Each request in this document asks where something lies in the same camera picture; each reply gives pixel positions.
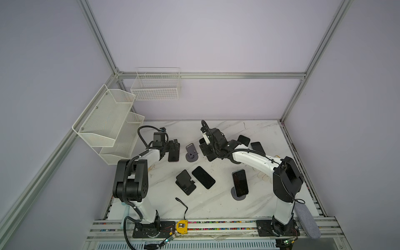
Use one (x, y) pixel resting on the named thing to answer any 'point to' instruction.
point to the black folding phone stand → (183, 180)
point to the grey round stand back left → (192, 155)
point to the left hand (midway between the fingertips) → (170, 145)
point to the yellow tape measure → (182, 225)
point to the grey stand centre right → (230, 157)
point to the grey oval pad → (307, 221)
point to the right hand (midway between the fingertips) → (202, 145)
